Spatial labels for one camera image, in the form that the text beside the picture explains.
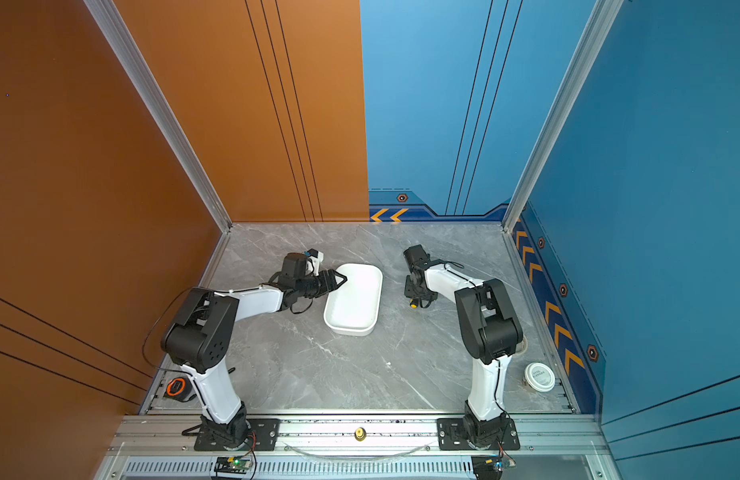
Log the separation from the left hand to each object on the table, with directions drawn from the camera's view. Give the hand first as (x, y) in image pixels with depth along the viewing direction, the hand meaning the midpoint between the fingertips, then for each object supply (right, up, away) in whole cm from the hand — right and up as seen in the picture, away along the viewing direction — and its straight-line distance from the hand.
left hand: (342, 278), depth 96 cm
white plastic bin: (+4, -9, 0) cm, 10 cm away
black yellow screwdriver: (+23, -8, 0) cm, 24 cm away
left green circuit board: (-23, -42, -25) cm, 54 cm away
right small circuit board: (+38, -43, -26) cm, 62 cm away
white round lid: (+53, -23, -20) cm, 62 cm away
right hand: (+24, -5, +4) cm, 25 cm away
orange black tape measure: (-41, -28, -18) cm, 52 cm away
